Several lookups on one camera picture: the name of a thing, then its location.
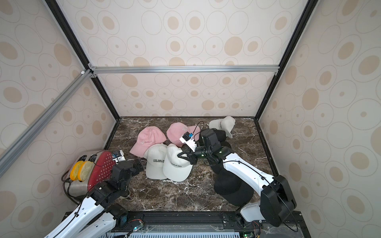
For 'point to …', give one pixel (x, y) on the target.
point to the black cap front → (233, 189)
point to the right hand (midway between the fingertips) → (178, 159)
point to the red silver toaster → (102, 164)
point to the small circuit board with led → (140, 225)
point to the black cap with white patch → (218, 167)
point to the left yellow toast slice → (74, 172)
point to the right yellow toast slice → (84, 169)
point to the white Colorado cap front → (176, 168)
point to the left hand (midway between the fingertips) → (137, 160)
